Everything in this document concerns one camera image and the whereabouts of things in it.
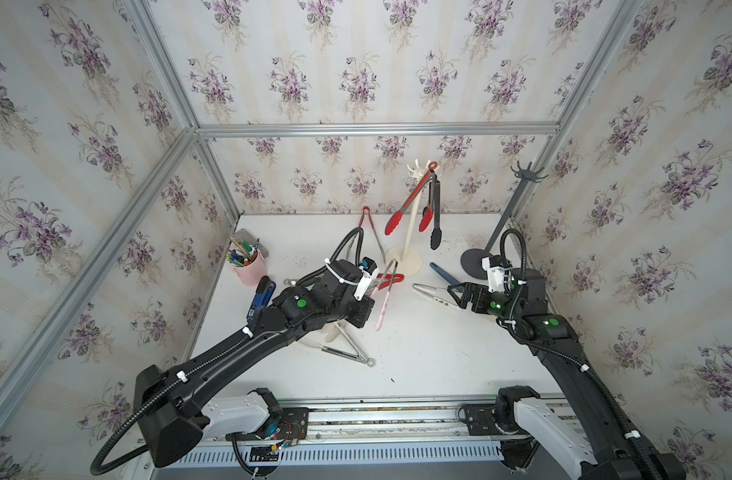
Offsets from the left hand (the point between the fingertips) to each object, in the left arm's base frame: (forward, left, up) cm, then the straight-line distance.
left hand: (373, 303), depth 73 cm
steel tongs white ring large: (-7, +3, -18) cm, 19 cm away
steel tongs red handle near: (+19, -6, -19) cm, 28 cm away
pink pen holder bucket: (+17, +38, -13) cm, 44 cm away
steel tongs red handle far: (+54, +1, -18) cm, 57 cm away
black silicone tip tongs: (+21, -19, +2) cm, 28 cm away
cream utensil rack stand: (+27, -13, -18) cm, 35 cm away
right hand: (+5, -26, -2) cm, 26 cm away
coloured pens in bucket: (+23, +41, -10) cm, 48 cm away
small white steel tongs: (+12, -21, -18) cm, 30 cm away
